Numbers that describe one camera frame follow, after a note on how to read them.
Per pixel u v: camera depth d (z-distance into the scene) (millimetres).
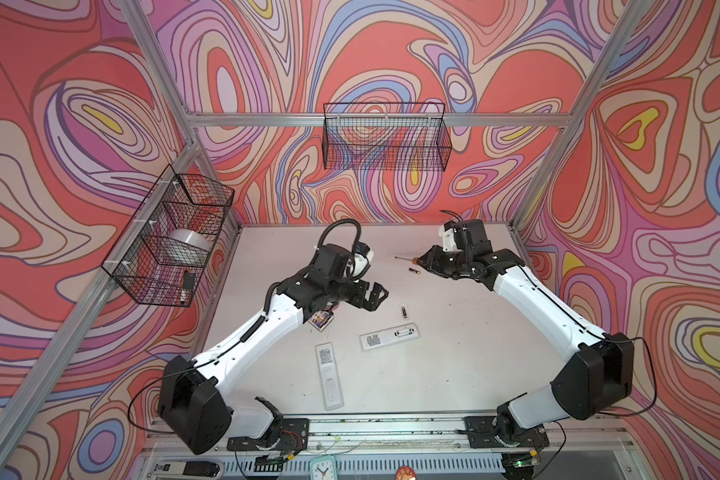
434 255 719
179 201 738
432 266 704
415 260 822
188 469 663
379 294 677
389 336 886
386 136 959
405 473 689
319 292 549
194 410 388
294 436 720
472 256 612
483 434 726
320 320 925
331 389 791
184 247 702
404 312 954
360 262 697
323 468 676
